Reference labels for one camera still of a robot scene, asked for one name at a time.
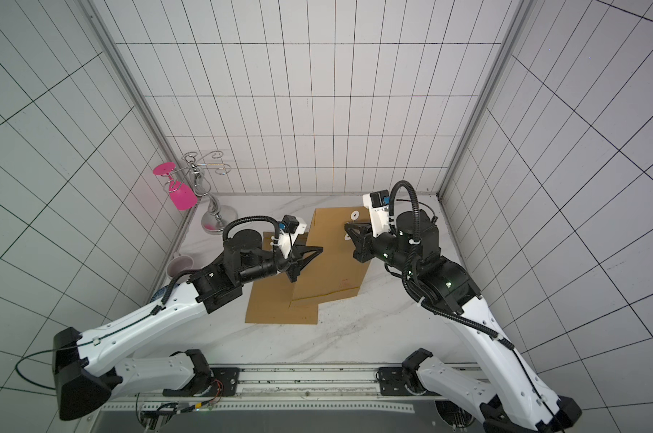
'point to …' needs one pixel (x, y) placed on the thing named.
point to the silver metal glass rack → (216, 218)
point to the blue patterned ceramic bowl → (159, 294)
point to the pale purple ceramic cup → (179, 263)
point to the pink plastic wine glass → (180, 196)
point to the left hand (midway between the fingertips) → (316, 253)
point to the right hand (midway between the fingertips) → (346, 222)
